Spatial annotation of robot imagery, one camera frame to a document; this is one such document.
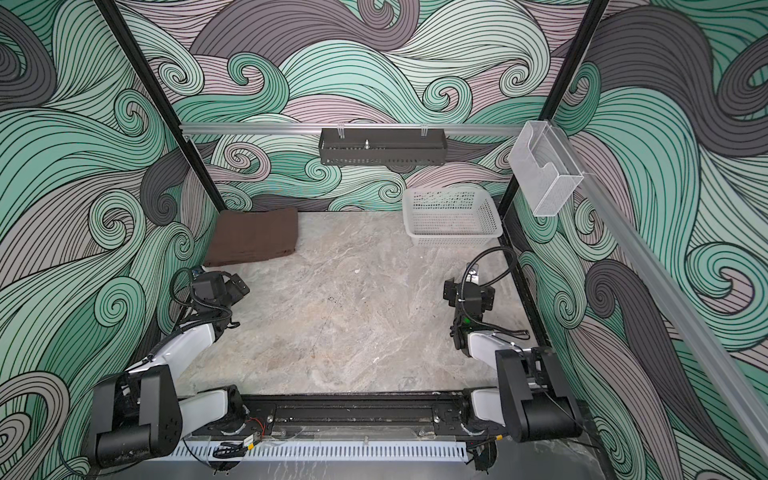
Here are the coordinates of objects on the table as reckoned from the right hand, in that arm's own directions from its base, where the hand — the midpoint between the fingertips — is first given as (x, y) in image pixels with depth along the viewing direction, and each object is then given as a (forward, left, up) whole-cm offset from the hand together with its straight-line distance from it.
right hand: (471, 280), depth 89 cm
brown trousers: (+26, +79, -9) cm, 84 cm away
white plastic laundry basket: (+35, -1, -8) cm, 36 cm away
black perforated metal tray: (+41, +28, +21) cm, 53 cm away
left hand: (-3, +75, +2) cm, 75 cm away
